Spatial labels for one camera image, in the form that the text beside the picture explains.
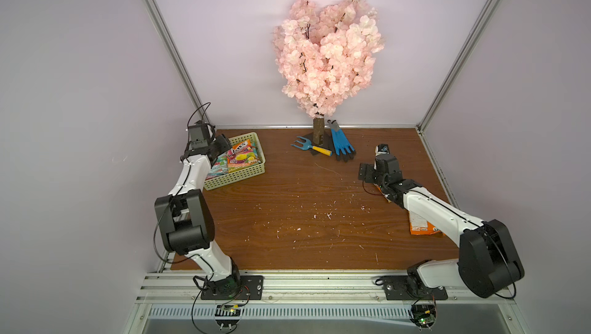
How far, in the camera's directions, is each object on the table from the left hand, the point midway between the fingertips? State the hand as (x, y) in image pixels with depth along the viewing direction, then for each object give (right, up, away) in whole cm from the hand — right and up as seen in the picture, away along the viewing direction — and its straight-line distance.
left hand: (225, 139), depth 92 cm
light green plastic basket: (0, -17, +4) cm, 17 cm away
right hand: (+60, -9, -4) cm, 61 cm away
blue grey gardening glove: (+52, -4, +18) cm, 55 cm away
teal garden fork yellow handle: (+33, -2, +22) cm, 40 cm away
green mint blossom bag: (-4, -12, +5) cm, 14 cm away
